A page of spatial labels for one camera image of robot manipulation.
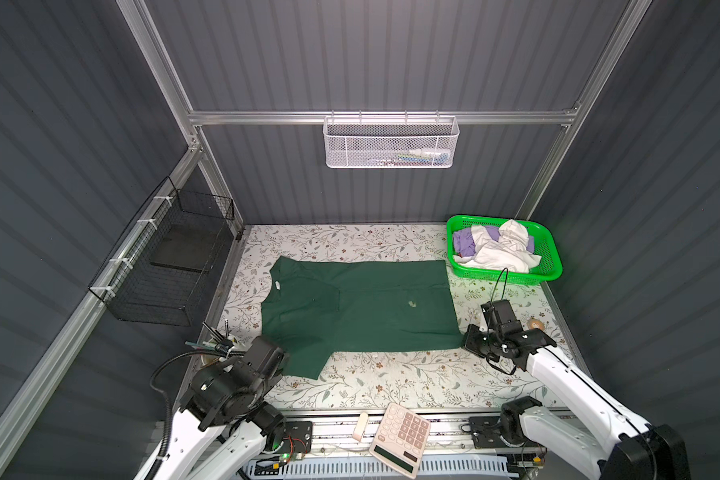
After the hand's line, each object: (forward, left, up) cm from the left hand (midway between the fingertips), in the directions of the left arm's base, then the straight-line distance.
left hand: (272, 373), depth 70 cm
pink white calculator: (-13, -30, -12) cm, 35 cm away
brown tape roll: (+15, -78, -14) cm, 80 cm away
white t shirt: (+38, -74, -5) cm, 83 cm away
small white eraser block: (-10, -20, -12) cm, 26 cm away
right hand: (+8, -51, -8) cm, 53 cm away
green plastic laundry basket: (+41, -89, -5) cm, 98 cm away
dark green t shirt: (+27, -8, -16) cm, 32 cm away
